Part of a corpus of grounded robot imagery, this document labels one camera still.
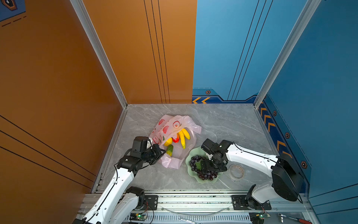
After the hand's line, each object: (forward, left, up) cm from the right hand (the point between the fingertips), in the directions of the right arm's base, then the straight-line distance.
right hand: (208, 172), depth 79 cm
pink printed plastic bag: (+24, +27, +11) cm, 37 cm away
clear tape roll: (+2, -18, -5) cm, 19 cm away
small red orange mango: (+22, +19, 0) cm, 29 cm away
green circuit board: (-21, +37, -6) cm, 43 cm away
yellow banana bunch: (+25, +15, +1) cm, 30 cm away
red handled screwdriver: (-22, -46, -5) cm, 51 cm away
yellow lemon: (+19, +24, +1) cm, 31 cm away
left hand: (+9, +23, +11) cm, 27 cm away
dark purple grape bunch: (+3, +7, +2) cm, 8 cm away
